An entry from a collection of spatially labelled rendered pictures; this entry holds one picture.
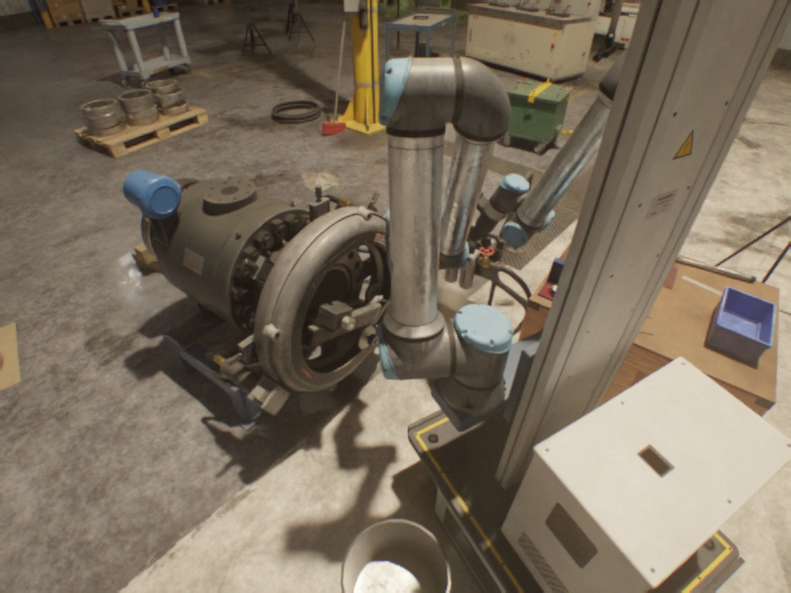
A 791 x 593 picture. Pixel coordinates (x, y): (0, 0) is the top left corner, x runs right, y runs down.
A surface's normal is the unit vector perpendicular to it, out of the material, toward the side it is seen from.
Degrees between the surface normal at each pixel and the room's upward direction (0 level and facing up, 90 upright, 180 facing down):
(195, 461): 0
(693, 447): 0
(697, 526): 0
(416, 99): 80
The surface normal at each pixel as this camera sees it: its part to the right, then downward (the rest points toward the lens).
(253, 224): -0.14, -0.60
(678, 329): 0.00, -0.75
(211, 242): -0.40, -0.20
